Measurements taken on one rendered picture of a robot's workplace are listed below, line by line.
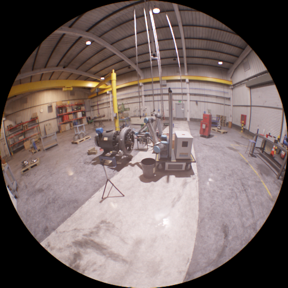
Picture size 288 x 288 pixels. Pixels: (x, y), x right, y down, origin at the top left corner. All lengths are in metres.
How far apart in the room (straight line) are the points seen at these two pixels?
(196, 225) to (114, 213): 1.23
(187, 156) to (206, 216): 1.30
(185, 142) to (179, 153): 0.27
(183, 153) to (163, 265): 2.01
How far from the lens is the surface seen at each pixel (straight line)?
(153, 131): 1.86
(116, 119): 6.11
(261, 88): 9.74
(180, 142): 2.00
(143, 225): 1.49
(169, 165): 2.13
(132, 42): 10.43
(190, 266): 1.48
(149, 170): 1.93
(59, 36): 9.57
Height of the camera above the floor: 1.40
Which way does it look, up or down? 21 degrees down
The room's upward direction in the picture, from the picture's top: 4 degrees counter-clockwise
